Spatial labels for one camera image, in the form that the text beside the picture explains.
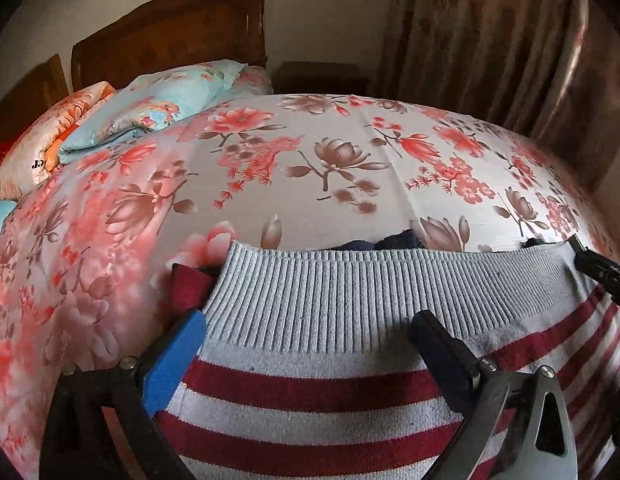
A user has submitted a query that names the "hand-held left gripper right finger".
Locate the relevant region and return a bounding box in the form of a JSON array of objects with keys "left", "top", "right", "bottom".
[{"left": 410, "top": 310, "right": 578, "bottom": 480}]

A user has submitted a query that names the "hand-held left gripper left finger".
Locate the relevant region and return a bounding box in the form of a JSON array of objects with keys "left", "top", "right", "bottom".
[{"left": 40, "top": 308, "right": 208, "bottom": 480}]

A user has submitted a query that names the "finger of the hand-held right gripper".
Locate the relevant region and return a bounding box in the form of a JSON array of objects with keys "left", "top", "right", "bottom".
[{"left": 567, "top": 233, "right": 620, "bottom": 307}]

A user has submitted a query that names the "red white striped knit sweater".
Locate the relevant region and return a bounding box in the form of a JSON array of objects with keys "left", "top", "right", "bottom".
[{"left": 155, "top": 229, "right": 620, "bottom": 480}]

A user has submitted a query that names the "pink floral bed sheet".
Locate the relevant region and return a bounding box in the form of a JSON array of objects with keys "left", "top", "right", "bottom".
[{"left": 0, "top": 65, "right": 620, "bottom": 480}]

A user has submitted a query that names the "orange pink floral pillow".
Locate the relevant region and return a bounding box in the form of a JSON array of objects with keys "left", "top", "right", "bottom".
[{"left": 0, "top": 81, "right": 116, "bottom": 202}]

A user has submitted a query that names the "floral curtain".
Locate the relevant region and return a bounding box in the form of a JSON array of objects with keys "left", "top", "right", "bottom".
[{"left": 374, "top": 0, "right": 620, "bottom": 193}]

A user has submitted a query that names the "light blue floral pillow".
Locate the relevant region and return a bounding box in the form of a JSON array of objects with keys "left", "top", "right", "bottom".
[{"left": 59, "top": 59, "right": 247, "bottom": 164}]

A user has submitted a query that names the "small wooden headboard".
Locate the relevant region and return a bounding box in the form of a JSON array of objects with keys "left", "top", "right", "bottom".
[{"left": 0, "top": 54, "right": 71, "bottom": 134}]

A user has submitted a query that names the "dark wooden nightstand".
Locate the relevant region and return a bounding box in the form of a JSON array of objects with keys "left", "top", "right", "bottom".
[{"left": 271, "top": 61, "right": 372, "bottom": 97}]

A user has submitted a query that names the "large carved wooden headboard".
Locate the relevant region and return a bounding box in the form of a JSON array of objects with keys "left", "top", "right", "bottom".
[{"left": 70, "top": 0, "right": 267, "bottom": 92}]

